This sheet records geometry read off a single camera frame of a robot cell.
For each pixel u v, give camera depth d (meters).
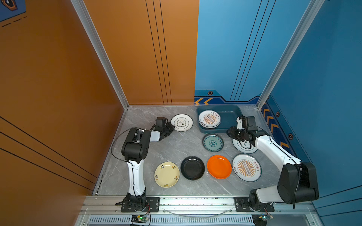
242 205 0.72
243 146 0.72
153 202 0.74
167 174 0.83
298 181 0.42
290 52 0.87
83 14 0.71
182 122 1.09
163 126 0.88
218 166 0.85
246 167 0.85
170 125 0.94
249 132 0.67
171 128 0.95
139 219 0.71
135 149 0.55
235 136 0.78
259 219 0.70
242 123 0.72
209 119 1.09
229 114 1.12
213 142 0.97
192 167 0.86
